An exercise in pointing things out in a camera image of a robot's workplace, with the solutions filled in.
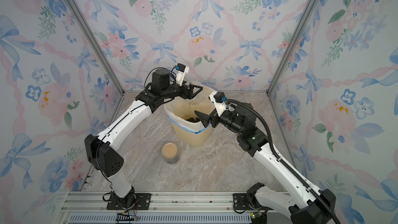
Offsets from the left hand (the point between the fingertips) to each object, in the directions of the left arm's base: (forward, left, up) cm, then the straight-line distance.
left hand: (197, 84), depth 74 cm
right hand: (-13, -3, +1) cm, 13 cm away
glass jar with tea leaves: (-5, +1, -6) cm, 8 cm away
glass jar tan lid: (-22, +14, -25) cm, 37 cm away
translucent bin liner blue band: (+1, +10, -23) cm, 25 cm away
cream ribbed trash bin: (-17, +3, -11) cm, 21 cm away
